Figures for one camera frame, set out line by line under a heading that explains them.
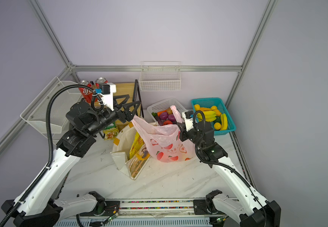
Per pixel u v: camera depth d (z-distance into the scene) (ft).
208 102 3.87
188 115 1.94
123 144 2.68
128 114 1.62
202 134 1.67
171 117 3.52
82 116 1.30
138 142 2.75
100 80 2.34
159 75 3.54
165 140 2.45
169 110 3.74
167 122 3.36
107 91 1.48
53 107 1.34
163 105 3.76
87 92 2.30
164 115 3.58
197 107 3.67
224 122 3.33
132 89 2.67
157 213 2.41
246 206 1.30
